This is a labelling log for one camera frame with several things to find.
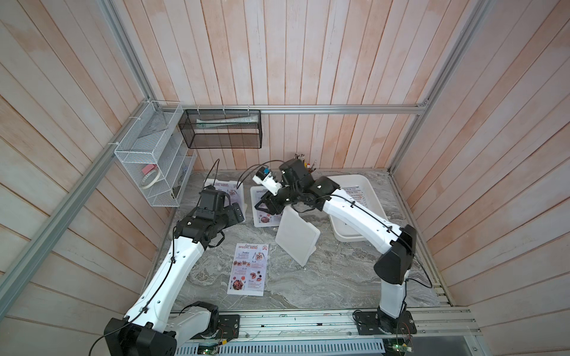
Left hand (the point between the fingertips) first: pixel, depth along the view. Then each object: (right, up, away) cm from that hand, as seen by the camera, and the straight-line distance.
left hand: (231, 217), depth 78 cm
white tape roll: (-31, +14, +3) cm, 34 cm away
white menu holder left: (-1, +10, +12) cm, 16 cm away
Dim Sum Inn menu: (+56, +9, +33) cm, 66 cm away
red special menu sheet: (+5, -22, +8) cm, 24 cm away
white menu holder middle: (+9, -2, +17) cm, 20 cm away
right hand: (+10, +5, -3) cm, 12 cm away
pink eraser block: (-32, +18, +4) cm, 37 cm away
